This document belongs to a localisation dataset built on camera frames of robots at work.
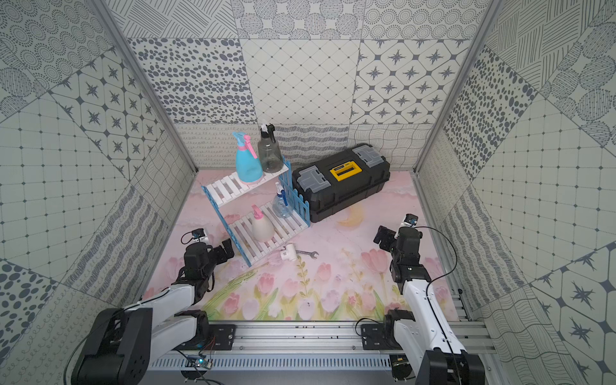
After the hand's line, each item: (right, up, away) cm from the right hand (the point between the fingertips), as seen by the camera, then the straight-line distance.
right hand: (391, 233), depth 85 cm
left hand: (-66, -3, +4) cm, 66 cm away
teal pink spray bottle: (-48, +24, -12) cm, 55 cm away
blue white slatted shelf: (-56, +17, -7) cm, 59 cm away
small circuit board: (-61, -36, -15) cm, 72 cm away
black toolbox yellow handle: (-20, +19, +8) cm, 29 cm away
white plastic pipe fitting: (-38, -8, +3) cm, 39 cm away
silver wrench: (-29, -9, +7) cm, 31 cm away
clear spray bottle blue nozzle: (-43, +8, +19) cm, 47 cm away
